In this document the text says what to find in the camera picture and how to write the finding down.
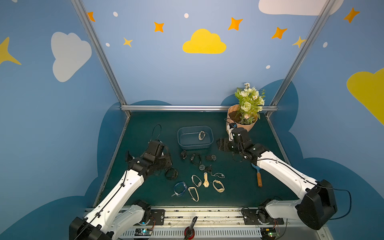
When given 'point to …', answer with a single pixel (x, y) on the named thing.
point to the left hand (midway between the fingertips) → (175, 158)
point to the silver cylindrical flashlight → (129, 157)
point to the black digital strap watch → (191, 159)
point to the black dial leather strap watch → (203, 167)
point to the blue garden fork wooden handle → (259, 176)
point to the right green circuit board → (268, 233)
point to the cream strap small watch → (206, 183)
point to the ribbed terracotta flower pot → (231, 114)
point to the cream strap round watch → (221, 190)
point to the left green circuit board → (143, 232)
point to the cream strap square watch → (192, 197)
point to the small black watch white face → (184, 154)
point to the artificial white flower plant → (251, 103)
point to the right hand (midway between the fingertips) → (225, 139)
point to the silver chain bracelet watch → (217, 173)
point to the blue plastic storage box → (188, 137)
